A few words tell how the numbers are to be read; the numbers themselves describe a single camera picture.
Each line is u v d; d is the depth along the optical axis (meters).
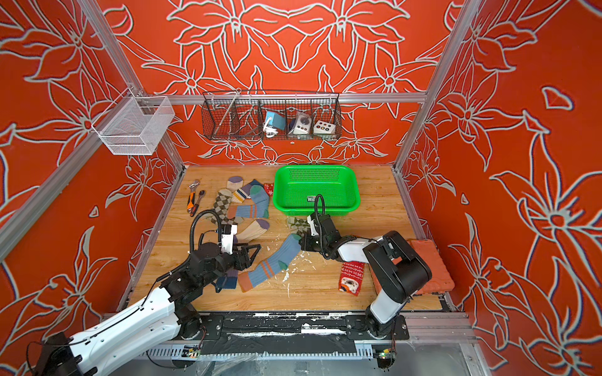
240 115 1.00
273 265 0.86
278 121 0.86
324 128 0.94
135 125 0.92
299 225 0.95
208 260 0.58
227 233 0.69
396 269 0.47
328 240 0.73
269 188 1.09
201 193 1.07
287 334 0.73
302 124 0.91
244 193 1.07
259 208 1.03
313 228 0.80
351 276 0.83
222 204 1.04
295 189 1.11
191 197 1.07
